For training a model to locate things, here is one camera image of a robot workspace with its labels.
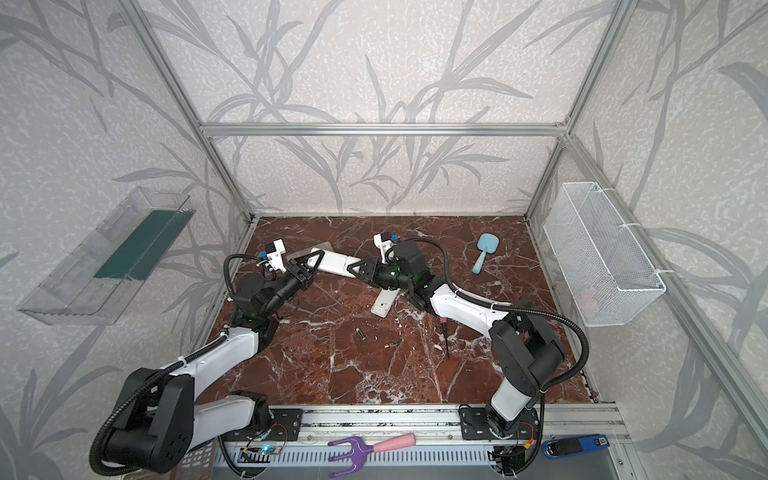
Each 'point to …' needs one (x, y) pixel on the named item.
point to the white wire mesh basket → (610, 276)
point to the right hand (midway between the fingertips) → (350, 263)
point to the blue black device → (562, 447)
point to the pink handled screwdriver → (445, 328)
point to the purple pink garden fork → (361, 448)
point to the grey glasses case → (325, 246)
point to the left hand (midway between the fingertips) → (329, 248)
